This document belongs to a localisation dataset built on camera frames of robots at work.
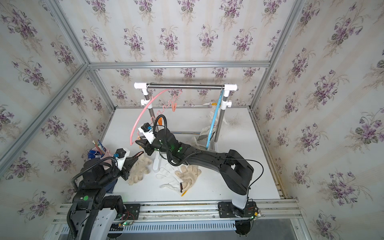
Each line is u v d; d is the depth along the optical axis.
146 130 0.61
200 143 0.76
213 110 0.95
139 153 0.71
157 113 0.75
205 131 0.81
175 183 0.82
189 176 0.83
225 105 0.68
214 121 1.03
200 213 0.73
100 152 0.86
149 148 0.65
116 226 0.69
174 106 0.85
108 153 0.84
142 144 0.70
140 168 0.76
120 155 0.58
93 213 0.48
